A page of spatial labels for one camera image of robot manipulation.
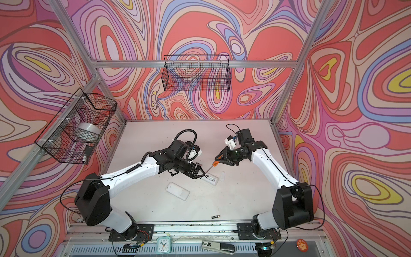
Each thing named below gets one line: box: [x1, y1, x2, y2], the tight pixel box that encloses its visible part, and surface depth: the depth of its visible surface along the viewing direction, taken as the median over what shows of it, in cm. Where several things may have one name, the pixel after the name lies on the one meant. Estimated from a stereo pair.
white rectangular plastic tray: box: [165, 182, 190, 201], surface depth 88 cm
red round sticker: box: [295, 238, 309, 253], surface depth 72 cm
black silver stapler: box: [201, 240, 237, 256], surface depth 69 cm
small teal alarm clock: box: [156, 236, 172, 255], surface depth 70 cm
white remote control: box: [201, 172, 219, 186], surface depth 91 cm
